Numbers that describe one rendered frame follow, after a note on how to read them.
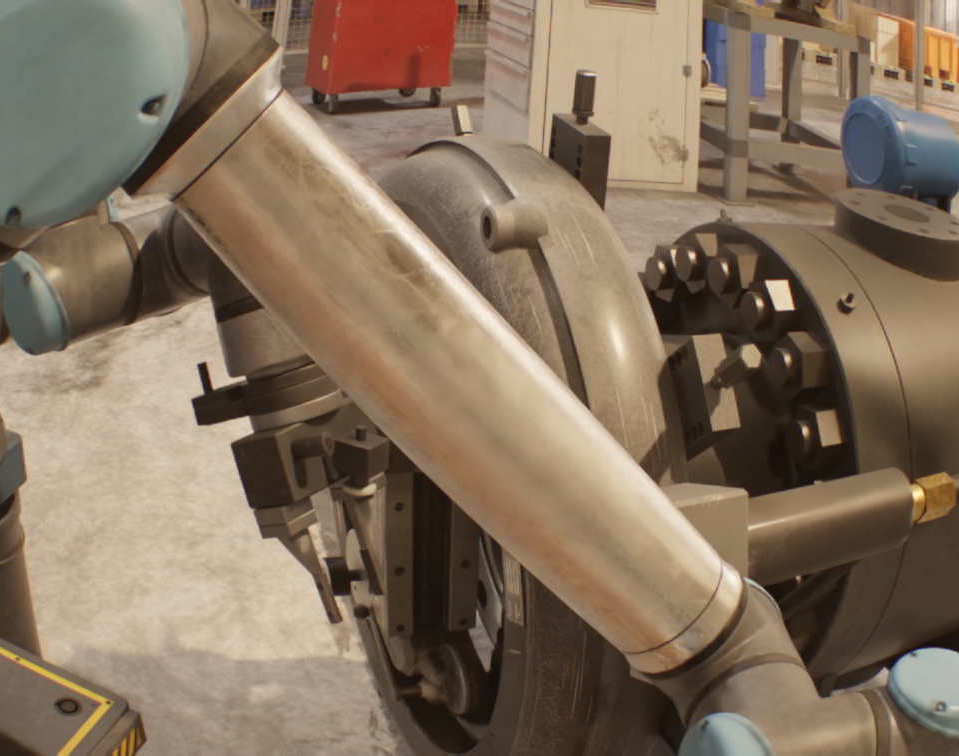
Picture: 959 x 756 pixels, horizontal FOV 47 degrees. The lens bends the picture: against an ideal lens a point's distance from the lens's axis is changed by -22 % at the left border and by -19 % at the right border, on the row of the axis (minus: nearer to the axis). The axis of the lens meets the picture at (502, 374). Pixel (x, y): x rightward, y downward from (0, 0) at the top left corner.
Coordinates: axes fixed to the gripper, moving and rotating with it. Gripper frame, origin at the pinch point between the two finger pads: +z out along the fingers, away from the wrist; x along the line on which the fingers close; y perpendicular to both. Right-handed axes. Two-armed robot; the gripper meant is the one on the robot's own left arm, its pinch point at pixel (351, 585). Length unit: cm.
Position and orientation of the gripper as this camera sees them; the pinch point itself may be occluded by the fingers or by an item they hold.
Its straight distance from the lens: 99.2
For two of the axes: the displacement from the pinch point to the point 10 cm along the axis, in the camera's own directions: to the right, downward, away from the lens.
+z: 2.6, 9.6, 1.0
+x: 4.1, -2.1, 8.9
